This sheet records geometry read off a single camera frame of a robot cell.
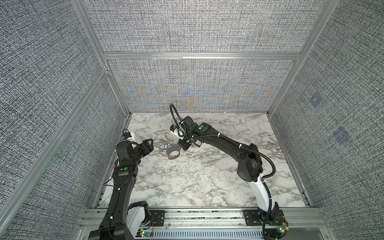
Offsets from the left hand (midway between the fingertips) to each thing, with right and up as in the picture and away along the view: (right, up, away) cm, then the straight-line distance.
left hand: (148, 142), depth 81 cm
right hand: (+16, -1, +8) cm, 18 cm away
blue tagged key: (+6, -5, +19) cm, 21 cm away
